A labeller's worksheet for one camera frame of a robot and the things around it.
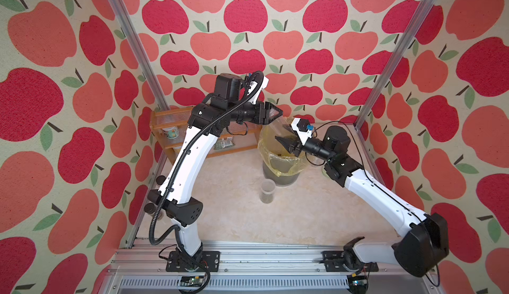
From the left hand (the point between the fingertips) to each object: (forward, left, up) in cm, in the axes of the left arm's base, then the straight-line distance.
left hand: (279, 116), depth 62 cm
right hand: (+1, -2, -9) cm, 10 cm away
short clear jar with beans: (-3, +1, -44) cm, 44 cm away
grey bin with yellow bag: (-2, -3, -25) cm, 25 cm away
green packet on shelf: (+23, +24, -41) cm, 53 cm away
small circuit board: (-39, +31, -47) cm, 68 cm away
